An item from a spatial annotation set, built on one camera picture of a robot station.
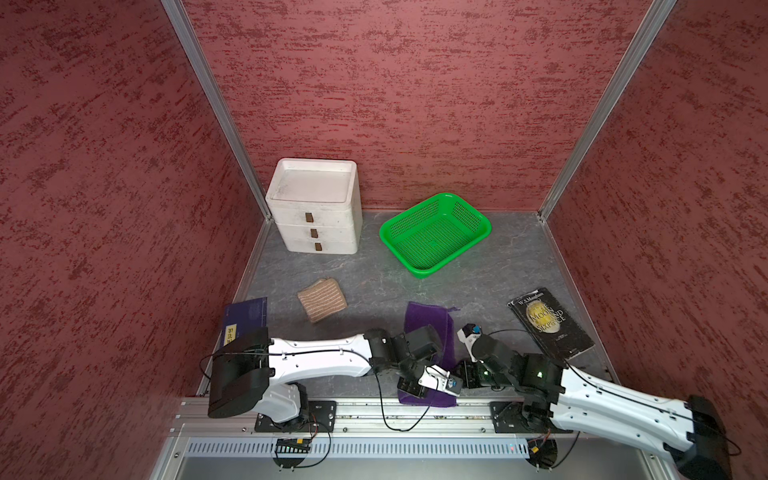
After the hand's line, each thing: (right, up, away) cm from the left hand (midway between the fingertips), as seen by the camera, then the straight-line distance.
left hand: (429, 379), depth 73 cm
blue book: (-56, +11, +17) cm, 60 cm away
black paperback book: (+39, +8, +16) cm, 43 cm away
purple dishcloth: (+6, +10, +18) cm, 21 cm away
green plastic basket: (+5, +38, +41) cm, 56 cm away
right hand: (+7, -2, +3) cm, 8 cm away
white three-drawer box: (-33, +46, +17) cm, 59 cm away
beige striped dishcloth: (-32, +16, +21) cm, 41 cm away
